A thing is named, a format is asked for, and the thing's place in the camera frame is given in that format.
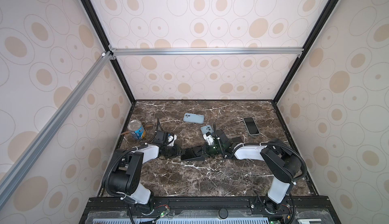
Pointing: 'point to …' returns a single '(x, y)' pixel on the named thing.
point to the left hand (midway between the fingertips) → (187, 150)
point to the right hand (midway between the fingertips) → (196, 153)
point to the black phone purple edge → (251, 125)
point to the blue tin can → (137, 129)
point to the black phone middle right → (236, 140)
